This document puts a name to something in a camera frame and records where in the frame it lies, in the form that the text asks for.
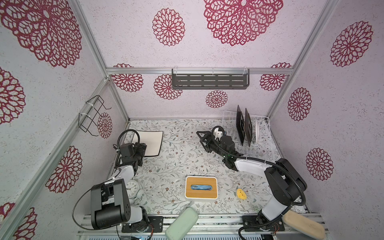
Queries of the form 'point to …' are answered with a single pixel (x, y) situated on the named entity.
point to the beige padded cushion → (304, 224)
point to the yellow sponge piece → (241, 194)
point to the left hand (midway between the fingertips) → (144, 150)
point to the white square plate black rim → (153, 139)
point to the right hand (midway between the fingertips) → (197, 134)
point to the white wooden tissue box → (201, 187)
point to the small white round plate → (257, 130)
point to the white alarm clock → (135, 192)
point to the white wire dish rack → (261, 144)
